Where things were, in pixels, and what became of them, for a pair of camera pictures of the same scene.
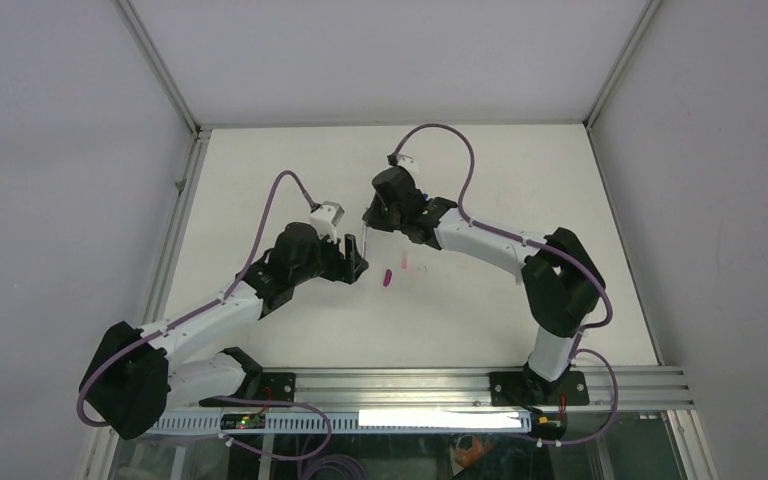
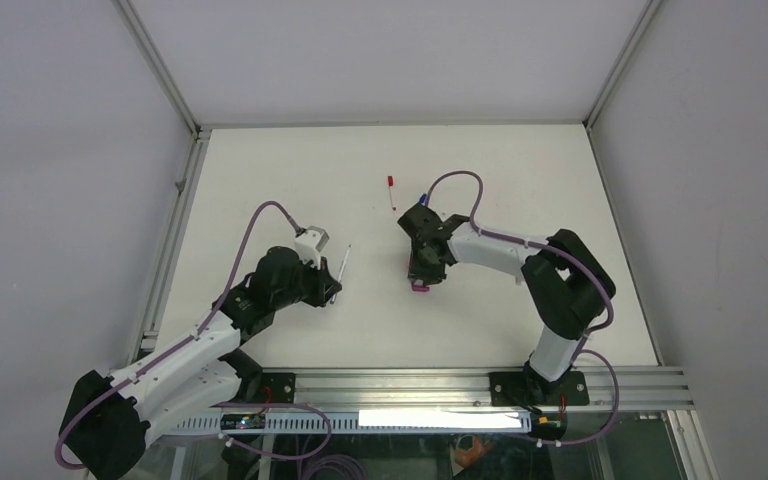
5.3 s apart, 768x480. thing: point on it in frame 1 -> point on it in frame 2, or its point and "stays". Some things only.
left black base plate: [279, 386] stays
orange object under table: [469, 457] stays
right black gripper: [372, 218] -> [429, 276]
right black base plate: [570, 390] stays
